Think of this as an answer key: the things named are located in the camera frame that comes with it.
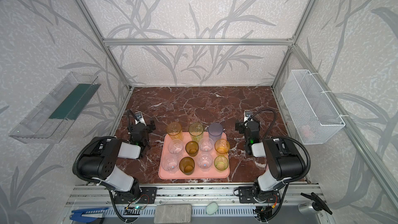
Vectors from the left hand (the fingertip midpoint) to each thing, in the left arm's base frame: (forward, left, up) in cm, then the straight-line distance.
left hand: (144, 114), depth 92 cm
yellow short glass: (-17, -47, -6) cm, 50 cm away
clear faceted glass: (-19, -21, -2) cm, 29 cm away
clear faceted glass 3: (-16, -38, -6) cm, 42 cm away
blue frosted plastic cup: (-10, -43, 0) cm, 44 cm away
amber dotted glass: (-18, -30, -7) cm, 35 cm away
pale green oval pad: (-46, -41, -6) cm, 62 cm away
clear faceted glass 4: (-24, -37, -9) cm, 46 cm away
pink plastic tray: (-31, -34, -8) cm, 47 cm away
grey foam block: (-48, -24, -5) cm, 54 cm away
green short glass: (-25, -46, -8) cm, 53 cm away
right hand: (+2, -63, -1) cm, 63 cm away
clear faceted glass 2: (-26, -19, -8) cm, 33 cm away
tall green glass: (-12, -32, +3) cm, 34 cm away
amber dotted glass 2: (-27, -28, -7) cm, 40 cm away
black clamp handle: (-45, -81, +8) cm, 93 cm away
